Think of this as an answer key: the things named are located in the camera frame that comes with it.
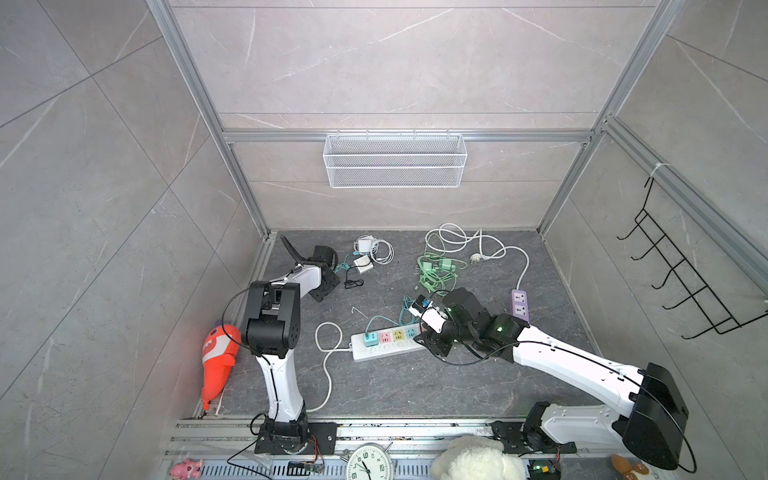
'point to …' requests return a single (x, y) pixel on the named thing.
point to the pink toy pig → (187, 470)
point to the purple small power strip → (519, 305)
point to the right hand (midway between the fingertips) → (420, 328)
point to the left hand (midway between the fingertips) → (328, 278)
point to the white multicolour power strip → (391, 342)
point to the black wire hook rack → (711, 307)
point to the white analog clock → (370, 461)
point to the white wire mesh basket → (394, 161)
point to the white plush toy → (471, 457)
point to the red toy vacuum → (218, 353)
